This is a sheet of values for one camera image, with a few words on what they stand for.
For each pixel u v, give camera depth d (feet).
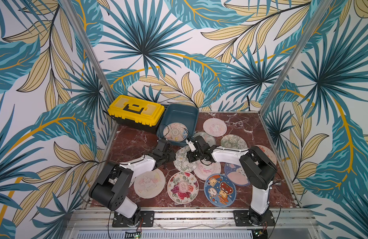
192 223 2.41
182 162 3.04
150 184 2.77
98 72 3.04
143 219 2.39
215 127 3.62
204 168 2.96
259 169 1.65
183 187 2.74
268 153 3.20
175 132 3.50
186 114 3.76
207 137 3.39
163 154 2.36
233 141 3.39
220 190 2.73
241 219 2.41
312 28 2.47
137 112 3.12
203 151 2.44
